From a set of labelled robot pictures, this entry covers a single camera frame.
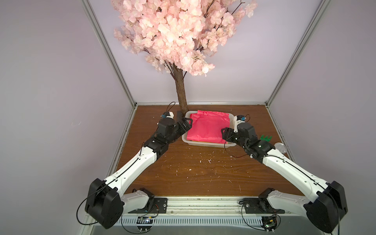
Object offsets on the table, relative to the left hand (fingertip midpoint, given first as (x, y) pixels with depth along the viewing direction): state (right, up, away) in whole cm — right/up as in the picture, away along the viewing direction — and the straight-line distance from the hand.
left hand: (190, 123), depth 77 cm
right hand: (+19, -3, +2) cm, 20 cm away
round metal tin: (+56, -15, +12) cm, 59 cm away
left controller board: (-24, -49, -4) cm, 54 cm away
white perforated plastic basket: (+12, -15, +15) cm, 24 cm away
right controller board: (+39, -49, -6) cm, 63 cm away
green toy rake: (+52, -11, +21) cm, 57 cm away
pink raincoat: (+10, -3, +14) cm, 18 cm away
